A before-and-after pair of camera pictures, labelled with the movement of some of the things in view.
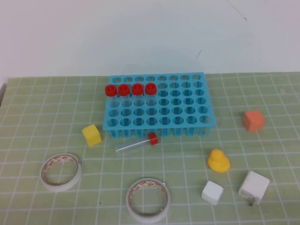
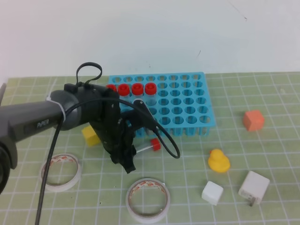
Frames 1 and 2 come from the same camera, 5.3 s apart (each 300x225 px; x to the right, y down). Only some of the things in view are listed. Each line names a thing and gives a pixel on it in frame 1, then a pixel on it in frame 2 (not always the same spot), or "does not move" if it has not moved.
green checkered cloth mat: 58,166 does not move
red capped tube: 152,138 -> 154,143
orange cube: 253,120 does not move
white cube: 212,192 does not move
